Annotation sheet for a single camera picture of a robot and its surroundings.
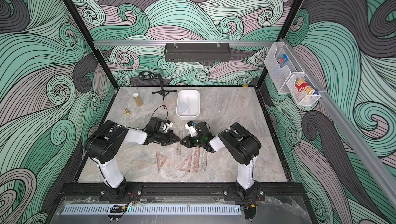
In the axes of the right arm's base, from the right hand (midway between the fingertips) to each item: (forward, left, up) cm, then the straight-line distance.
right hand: (182, 141), depth 91 cm
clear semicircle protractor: (+26, 0, +1) cm, 26 cm away
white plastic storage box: (+29, -3, 0) cm, 29 cm away
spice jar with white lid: (+28, +32, +8) cm, 43 cm away
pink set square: (-10, +12, 0) cm, 15 cm away
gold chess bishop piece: (+21, +39, +3) cm, 45 cm away
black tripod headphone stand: (+33, +21, +25) cm, 46 cm away
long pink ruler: (-11, -9, +1) cm, 14 cm away
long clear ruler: (-11, -12, +1) cm, 16 cm away
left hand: (+1, +1, +2) cm, 2 cm away
